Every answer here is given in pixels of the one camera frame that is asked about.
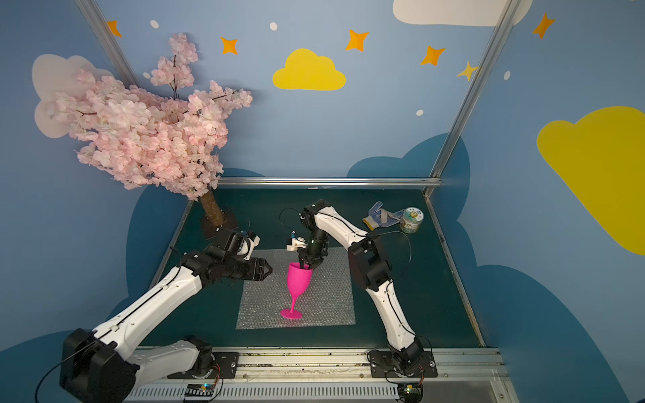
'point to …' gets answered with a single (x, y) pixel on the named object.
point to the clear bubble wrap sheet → (327, 300)
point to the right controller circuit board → (411, 392)
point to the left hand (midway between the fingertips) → (264, 266)
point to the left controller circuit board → (199, 389)
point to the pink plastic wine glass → (298, 283)
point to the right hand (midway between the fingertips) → (311, 272)
